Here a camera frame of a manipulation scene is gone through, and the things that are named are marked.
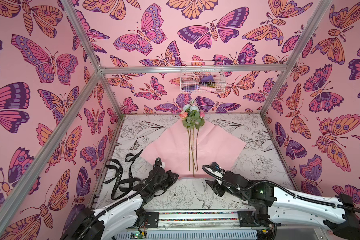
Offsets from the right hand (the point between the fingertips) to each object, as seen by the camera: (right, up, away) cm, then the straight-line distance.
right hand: (209, 176), depth 72 cm
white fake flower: (-8, +29, +38) cm, 48 cm away
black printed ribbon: (-48, -10, +14) cm, 51 cm away
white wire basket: (0, +56, +23) cm, 60 cm away
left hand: (-14, -2, +10) cm, 17 cm away
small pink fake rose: (+1, +26, +40) cm, 48 cm away
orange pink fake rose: (-12, +33, +44) cm, 56 cm away
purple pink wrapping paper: (-5, +7, +26) cm, 27 cm away
